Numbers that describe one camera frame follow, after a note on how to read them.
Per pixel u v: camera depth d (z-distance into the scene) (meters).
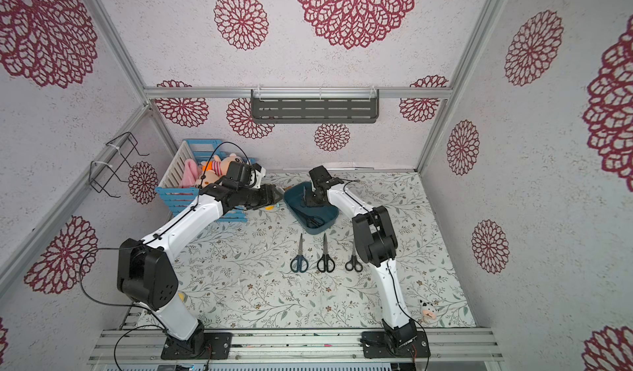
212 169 1.03
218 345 0.73
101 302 0.46
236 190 0.67
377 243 0.60
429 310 0.79
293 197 1.09
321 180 0.81
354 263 0.90
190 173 1.01
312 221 1.02
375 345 0.73
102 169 0.73
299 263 0.92
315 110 0.95
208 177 0.95
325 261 0.91
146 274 0.45
